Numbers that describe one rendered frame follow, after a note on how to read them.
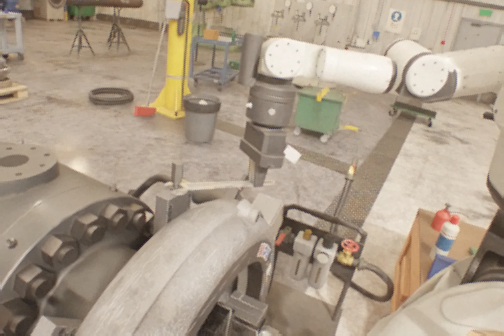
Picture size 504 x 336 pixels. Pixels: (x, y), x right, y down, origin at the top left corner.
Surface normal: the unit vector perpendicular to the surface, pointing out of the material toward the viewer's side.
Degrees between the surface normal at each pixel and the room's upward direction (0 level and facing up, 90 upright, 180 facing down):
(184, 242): 6
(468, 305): 90
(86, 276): 17
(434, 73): 98
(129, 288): 24
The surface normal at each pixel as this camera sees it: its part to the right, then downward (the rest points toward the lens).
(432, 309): -0.72, 0.18
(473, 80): 0.01, 0.52
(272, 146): 0.45, 0.36
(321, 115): -0.36, 0.32
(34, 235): -0.03, -0.74
